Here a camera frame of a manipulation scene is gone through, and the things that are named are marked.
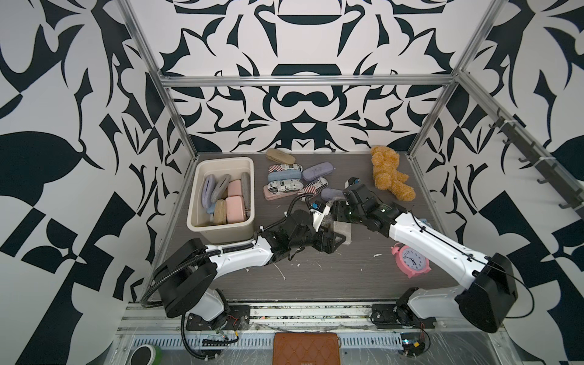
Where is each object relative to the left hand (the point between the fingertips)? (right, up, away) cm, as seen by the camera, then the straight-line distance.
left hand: (336, 230), depth 77 cm
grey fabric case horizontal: (-43, +13, +12) cm, 47 cm away
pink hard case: (-37, +6, +12) cm, 39 cm away
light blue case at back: (-19, +19, +28) cm, 39 cm away
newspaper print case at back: (-18, +23, +34) cm, 45 cm away
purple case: (-3, +21, +33) cm, 40 cm away
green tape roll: (-54, -33, -11) cm, 64 cm away
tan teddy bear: (+23, +18, +15) cm, 33 cm away
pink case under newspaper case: (-24, +10, +23) cm, 35 cm away
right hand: (+1, +7, +5) cm, 9 cm away
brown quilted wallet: (-11, -32, -10) cm, 35 cm away
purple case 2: (-48, +15, +15) cm, 53 cm away
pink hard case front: (-40, +13, +22) cm, 47 cm away
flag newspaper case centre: (-5, +14, +27) cm, 30 cm away
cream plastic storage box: (-48, +2, +6) cm, 49 cm away
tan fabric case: (-21, +29, +38) cm, 52 cm away
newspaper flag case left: (-18, +14, +22) cm, 32 cm away
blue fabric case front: (-47, +5, +13) cm, 49 cm away
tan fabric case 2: (-42, +5, +10) cm, 43 cm away
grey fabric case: (-34, +14, +16) cm, 40 cm away
